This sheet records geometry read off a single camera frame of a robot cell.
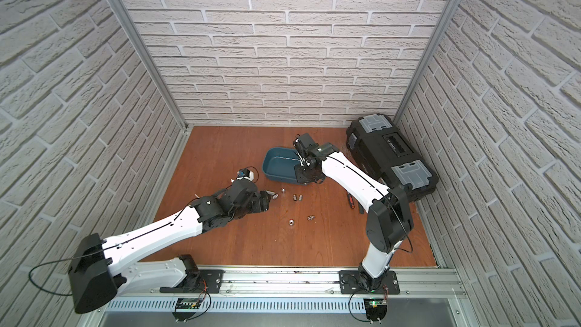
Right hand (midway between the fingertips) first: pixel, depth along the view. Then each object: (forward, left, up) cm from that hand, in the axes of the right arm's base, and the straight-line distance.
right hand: (306, 176), depth 85 cm
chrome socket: (+1, +10, -12) cm, 15 cm away
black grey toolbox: (+12, -30, +3) cm, 32 cm away
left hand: (-7, +15, +1) cm, 17 cm away
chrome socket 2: (-2, +5, -12) cm, 13 cm away
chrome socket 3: (-2, +3, -12) cm, 13 cm away
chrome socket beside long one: (-2, +13, -11) cm, 17 cm away
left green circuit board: (-36, +43, -15) cm, 58 cm away
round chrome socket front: (-13, +7, -11) cm, 19 cm away
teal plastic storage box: (+16, +12, -14) cm, 24 cm away
